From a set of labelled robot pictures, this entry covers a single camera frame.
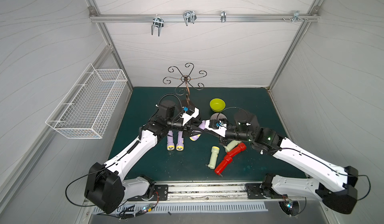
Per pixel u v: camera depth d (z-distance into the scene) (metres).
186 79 0.82
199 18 0.78
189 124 0.62
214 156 0.84
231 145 0.87
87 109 0.69
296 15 0.77
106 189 0.39
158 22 0.78
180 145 0.86
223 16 0.78
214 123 0.51
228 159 0.82
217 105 1.08
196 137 0.68
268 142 0.47
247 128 0.48
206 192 0.75
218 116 0.99
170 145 0.86
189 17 0.77
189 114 0.59
